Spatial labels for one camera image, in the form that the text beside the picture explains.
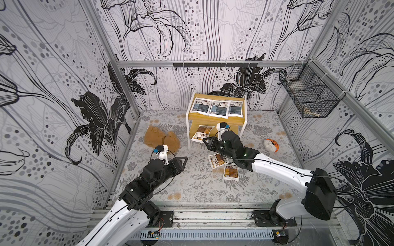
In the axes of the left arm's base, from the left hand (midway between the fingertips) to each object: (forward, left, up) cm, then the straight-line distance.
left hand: (188, 164), depth 71 cm
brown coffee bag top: (+11, -15, -17) cm, 25 cm away
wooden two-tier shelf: (+19, -2, +10) cm, 21 cm away
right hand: (+13, -7, +3) cm, 15 cm away
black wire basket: (+43, -73, +10) cm, 85 cm away
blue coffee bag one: (+26, -6, +13) cm, 29 cm away
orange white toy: (+20, -49, -13) cm, 55 cm away
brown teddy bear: (+22, +23, -10) cm, 33 cm away
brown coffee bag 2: (+4, -24, -17) cm, 29 cm away
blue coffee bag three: (+24, -22, +14) cm, 36 cm away
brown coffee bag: (+16, -6, +5) cm, 18 cm away
